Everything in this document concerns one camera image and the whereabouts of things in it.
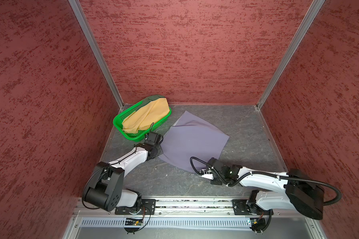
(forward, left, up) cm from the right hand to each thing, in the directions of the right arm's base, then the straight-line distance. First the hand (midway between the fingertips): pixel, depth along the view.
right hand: (211, 174), depth 86 cm
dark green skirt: (+55, +43, +11) cm, 70 cm away
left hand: (+12, +33, +4) cm, 35 cm away
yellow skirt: (+39, +42, +10) cm, 58 cm away
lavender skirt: (+26, +11, 0) cm, 29 cm away
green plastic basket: (+35, +62, +9) cm, 72 cm away
